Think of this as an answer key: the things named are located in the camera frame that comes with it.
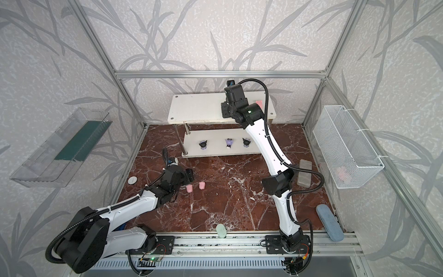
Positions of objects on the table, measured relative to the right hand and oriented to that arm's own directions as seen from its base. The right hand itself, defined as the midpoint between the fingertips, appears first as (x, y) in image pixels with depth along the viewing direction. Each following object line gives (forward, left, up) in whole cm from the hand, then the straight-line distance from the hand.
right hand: (228, 104), depth 79 cm
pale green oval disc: (-46, +4, -34) cm, 57 cm away
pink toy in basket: (-29, -49, -15) cm, 59 cm away
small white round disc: (-20, +54, -35) cm, 68 cm away
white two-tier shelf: (0, +10, -2) cm, 11 cm away
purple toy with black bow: (-1, 0, -27) cm, 27 cm away
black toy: (-4, +15, -26) cm, 30 cm away
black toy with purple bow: (-2, -10, -27) cm, 29 cm away
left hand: (-19, +22, -29) cm, 41 cm away
